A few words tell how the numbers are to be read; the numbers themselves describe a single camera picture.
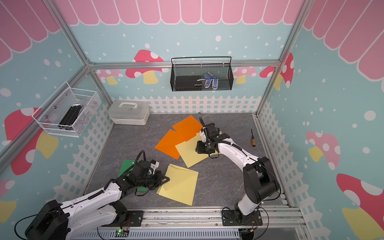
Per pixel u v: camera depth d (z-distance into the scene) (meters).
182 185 0.85
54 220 0.41
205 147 0.76
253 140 1.05
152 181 0.71
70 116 0.70
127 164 0.94
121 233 0.73
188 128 1.12
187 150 1.04
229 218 0.74
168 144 1.03
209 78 0.89
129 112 1.06
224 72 0.94
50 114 0.66
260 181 0.45
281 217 0.76
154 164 0.81
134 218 0.75
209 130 0.70
